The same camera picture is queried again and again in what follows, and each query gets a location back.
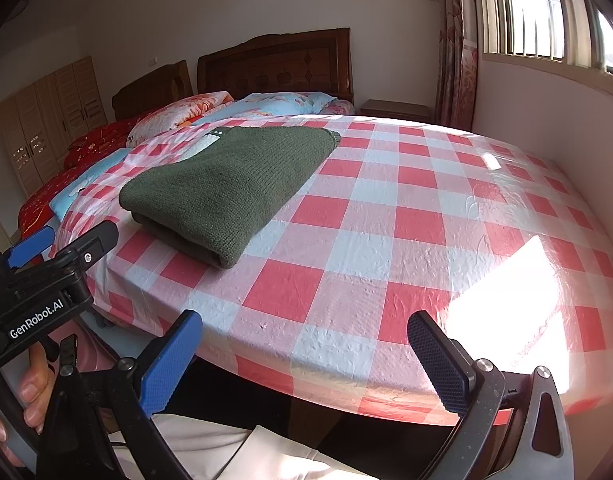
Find red white checked tablecloth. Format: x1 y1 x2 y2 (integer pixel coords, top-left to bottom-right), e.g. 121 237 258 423
49 114 613 426

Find light wooden wardrobe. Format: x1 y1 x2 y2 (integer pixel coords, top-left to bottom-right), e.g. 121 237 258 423
0 56 108 198

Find person's left hand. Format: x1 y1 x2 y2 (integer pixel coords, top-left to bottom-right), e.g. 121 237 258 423
0 342 57 466

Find light blue floral pillow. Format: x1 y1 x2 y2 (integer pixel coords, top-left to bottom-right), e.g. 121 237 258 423
191 91 337 126

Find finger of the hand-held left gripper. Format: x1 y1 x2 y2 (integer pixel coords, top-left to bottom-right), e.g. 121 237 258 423
46 220 120 281
9 226 56 269

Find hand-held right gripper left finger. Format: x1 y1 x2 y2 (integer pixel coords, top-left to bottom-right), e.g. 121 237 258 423
36 310 204 480

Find large carved wooden headboard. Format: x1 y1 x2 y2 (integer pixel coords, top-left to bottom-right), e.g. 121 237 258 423
196 27 355 111

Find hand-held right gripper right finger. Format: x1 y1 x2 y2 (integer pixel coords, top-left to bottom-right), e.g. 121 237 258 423
407 310 574 480

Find pink orange floral pillow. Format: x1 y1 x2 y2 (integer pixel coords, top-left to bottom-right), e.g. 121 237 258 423
126 91 234 148

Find pink floral curtain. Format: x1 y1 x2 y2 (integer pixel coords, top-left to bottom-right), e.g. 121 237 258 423
436 0 482 133

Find red patterned blanket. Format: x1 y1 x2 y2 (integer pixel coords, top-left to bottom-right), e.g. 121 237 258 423
17 110 157 241

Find light blue bed sheet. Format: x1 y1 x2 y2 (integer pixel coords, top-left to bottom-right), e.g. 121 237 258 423
94 310 157 356

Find wooden nightstand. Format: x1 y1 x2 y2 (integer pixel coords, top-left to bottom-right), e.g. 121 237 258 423
360 99 431 123

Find person's cream pants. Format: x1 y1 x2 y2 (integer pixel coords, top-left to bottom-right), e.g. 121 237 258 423
106 410 382 480

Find barred window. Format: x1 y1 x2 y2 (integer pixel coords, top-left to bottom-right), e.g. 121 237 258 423
473 0 613 81

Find green knitted sweater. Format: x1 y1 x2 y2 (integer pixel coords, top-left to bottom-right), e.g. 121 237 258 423
119 126 343 269

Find small wooden headboard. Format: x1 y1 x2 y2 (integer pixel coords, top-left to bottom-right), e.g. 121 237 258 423
111 60 194 122

